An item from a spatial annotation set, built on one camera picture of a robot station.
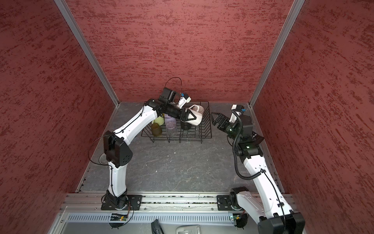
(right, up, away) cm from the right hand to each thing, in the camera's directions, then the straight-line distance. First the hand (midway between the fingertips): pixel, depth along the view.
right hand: (213, 118), depth 73 cm
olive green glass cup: (-35, -8, +21) cm, 41 cm away
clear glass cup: (-25, -9, +20) cm, 33 cm away
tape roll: (-67, -26, +16) cm, 74 cm away
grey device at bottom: (-13, -51, -8) cm, 53 cm away
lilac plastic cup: (-26, -2, +24) cm, 36 cm away
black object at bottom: (-28, -51, -6) cm, 59 cm away
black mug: (-16, -5, +25) cm, 30 cm away
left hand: (-12, 0, +8) cm, 14 cm away
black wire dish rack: (-10, -12, +27) cm, 31 cm away
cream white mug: (-8, +5, +11) cm, 15 cm away
